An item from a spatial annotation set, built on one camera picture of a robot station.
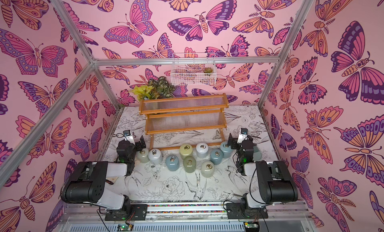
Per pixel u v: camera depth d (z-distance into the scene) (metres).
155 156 0.85
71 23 0.76
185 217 0.73
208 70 0.92
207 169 0.80
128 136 0.79
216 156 0.85
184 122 1.10
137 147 0.85
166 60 0.93
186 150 0.86
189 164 0.81
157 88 1.03
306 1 0.70
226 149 0.88
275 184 0.44
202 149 0.88
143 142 0.87
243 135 0.78
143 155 0.85
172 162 0.83
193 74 1.06
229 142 0.84
